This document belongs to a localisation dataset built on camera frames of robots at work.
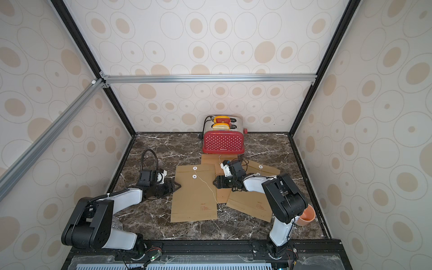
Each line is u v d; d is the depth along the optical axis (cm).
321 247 78
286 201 48
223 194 89
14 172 52
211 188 92
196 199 91
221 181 83
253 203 87
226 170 87
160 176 87
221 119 97
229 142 100
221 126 96
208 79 90
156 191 78
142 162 103
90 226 43
